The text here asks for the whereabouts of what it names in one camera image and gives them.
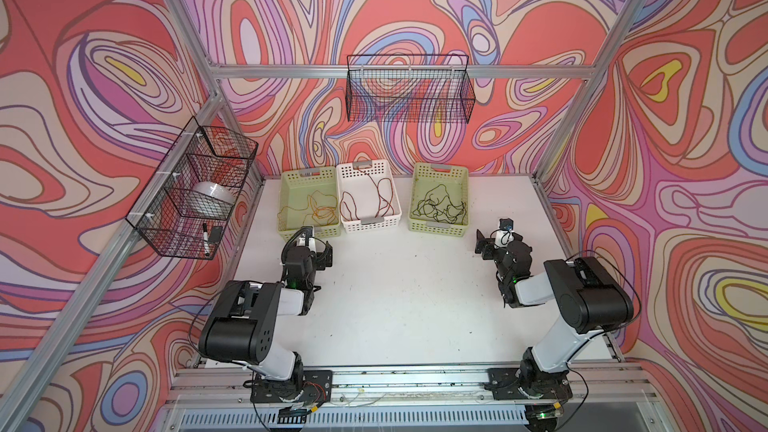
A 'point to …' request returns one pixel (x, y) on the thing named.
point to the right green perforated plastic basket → (424, 176)
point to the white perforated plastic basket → (367, 197)
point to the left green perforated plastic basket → (294, 190)
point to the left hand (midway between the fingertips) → (314, 240)
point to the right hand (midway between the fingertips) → (493, 235)
